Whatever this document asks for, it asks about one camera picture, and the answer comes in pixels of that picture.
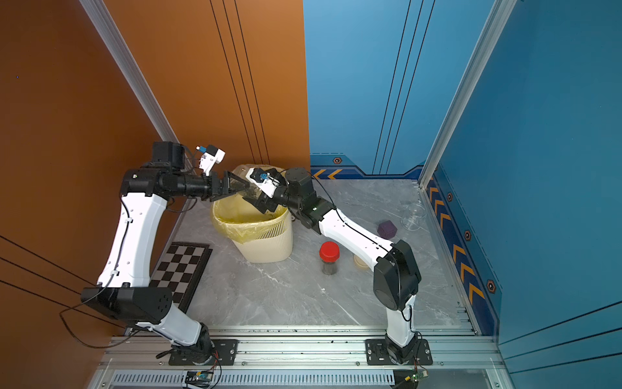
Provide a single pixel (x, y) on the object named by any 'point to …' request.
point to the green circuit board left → (201, 378)
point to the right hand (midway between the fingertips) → (256, 181)
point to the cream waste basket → (257, 237)
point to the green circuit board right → (420, 374)
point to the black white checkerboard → (181, 271)
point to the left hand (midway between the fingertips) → (242, 185)
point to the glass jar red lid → (329, 254)
